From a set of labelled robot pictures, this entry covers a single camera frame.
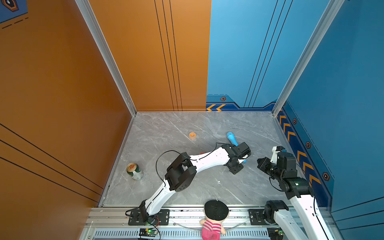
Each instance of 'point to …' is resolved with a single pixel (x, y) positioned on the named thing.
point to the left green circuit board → (148, 232)
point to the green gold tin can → (133, 170)
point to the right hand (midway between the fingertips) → (255, 159)
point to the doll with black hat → (215, 212)
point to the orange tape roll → (192, 135)
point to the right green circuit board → (275, 233)
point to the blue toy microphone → (231, 137)
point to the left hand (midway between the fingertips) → (236, 167)
